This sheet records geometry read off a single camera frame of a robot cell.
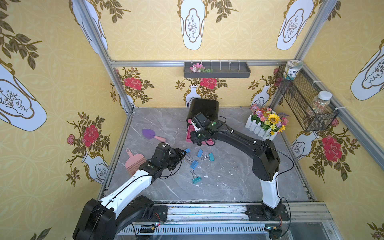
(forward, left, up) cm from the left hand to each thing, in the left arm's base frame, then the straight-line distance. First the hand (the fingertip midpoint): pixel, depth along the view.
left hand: (179, 153), depth 84 cm
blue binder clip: (+6, -5, -8) cm, 11 cm away
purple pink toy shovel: (+22, +22, -12) cm, 33 cm away
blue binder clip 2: (+5, -12, -9) cm, 16 cm away
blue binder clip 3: (-3, -8, -9) cm, 12 cm away
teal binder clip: (+2, -19, -9) cm, 21 cm away
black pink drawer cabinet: (+31, -19, +5) cm, 36 cm away
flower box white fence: (+16, -53, +5) cm, 55 cm away
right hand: (+12, -11, +2) cm, 16 cm away
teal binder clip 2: (-11, -9, -10) cm, 18 cm away
